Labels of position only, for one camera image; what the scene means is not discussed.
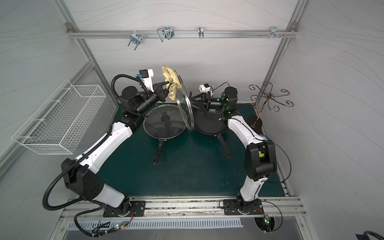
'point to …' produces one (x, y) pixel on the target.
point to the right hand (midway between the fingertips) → (187, 101)
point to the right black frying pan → (210, 123)
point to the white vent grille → (100, 226)
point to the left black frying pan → (160, 145)
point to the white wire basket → (59, 126)
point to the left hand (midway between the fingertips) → (172, 81)
